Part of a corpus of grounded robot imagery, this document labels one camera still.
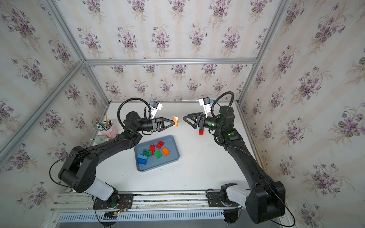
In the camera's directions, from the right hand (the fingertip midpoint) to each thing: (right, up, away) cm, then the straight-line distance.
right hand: (189, 118), depth 67 cm
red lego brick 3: (-24, -20, +25) cm, 40 cm away
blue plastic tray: (-12, -17, +28) cm, 35 cm away
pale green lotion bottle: (-55, -13, +21) cm, 60 cm away
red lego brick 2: (-19, -18, +26) cm, 37 cm away
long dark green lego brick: (-26, -22, +19) cm, 39 cm away
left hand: (-8, -4, +1) cm, 9 cm away
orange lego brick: (-6, -1, 0) cm, 6 cm away
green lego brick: (-19, -23, +21) cm, 36 cm away
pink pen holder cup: (-50, -10, +23) cm, 56 cm away
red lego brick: (+10, -11, +33) cm, 36 cm away
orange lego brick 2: (-14, -22, +23) cm, 34 cm away
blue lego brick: (-28, -26, +19) cm, 42 cm away
